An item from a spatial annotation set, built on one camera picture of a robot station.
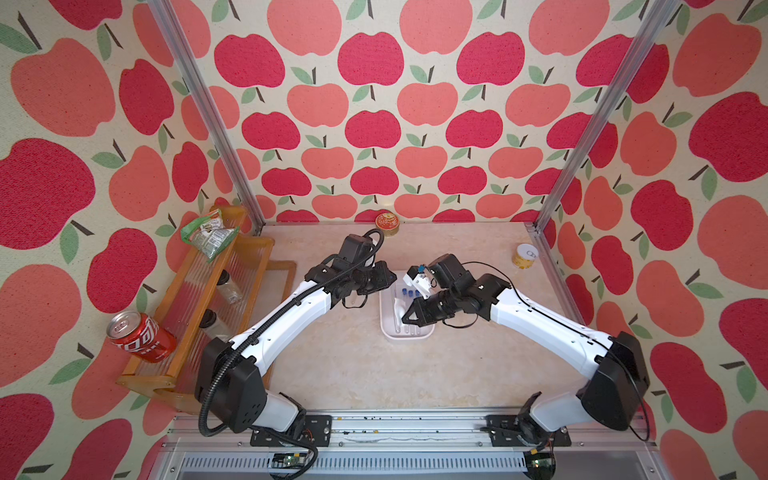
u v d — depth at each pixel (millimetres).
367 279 674
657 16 694
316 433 745
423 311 663
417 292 708
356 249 605
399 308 754
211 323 677
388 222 1184
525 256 1045
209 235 733
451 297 600
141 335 514
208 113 866
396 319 748
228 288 769
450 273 605
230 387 412
